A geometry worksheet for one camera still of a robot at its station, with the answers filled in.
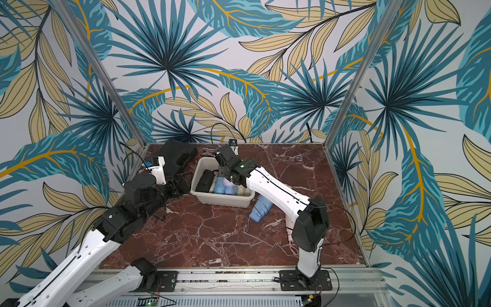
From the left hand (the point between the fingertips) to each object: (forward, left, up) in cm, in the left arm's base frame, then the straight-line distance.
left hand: (183, 178), depth 68 cm
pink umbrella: (-5, -43, -26) cm, 50 cm away
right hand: (+12, -14, -7) cm, 20 cm away
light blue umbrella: (+9, -15, -21) cm, 27 cm away
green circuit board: (-34, +13, -32) cm, 49 cm away
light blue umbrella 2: (+2, -30, -26) cm, 40 cm away
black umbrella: (+12, -3, -20) cm, 24 cm away
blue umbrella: (+9, -10, -21) cm, 25 cm away
